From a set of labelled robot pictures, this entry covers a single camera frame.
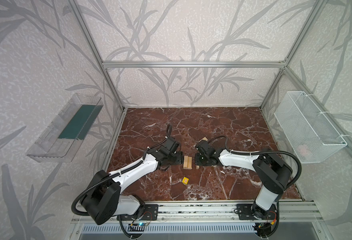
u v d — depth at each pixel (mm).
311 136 628
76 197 389
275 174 467
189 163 894
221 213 752
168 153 653
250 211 735
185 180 825
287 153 462
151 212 725
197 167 869
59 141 639
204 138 1016
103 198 408
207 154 706
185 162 889
